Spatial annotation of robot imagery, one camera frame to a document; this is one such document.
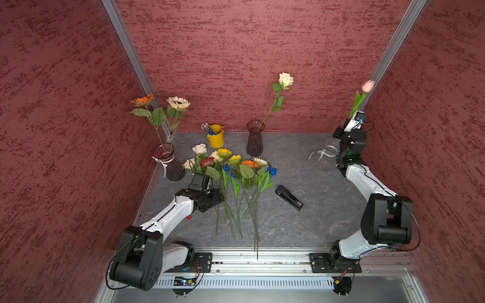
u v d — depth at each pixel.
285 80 0.87
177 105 0.74
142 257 0.41
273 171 1.00
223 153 1.03
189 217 0.85
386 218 0.45
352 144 0.63
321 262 0.74
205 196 0.74
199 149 1.08
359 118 0.68
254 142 1.01
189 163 1.00
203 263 0.75
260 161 1.00
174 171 0.95
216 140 1.11
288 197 0.89
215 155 1.05
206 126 1.01
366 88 0.71
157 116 0.83
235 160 1.00
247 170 0.94
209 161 1.00
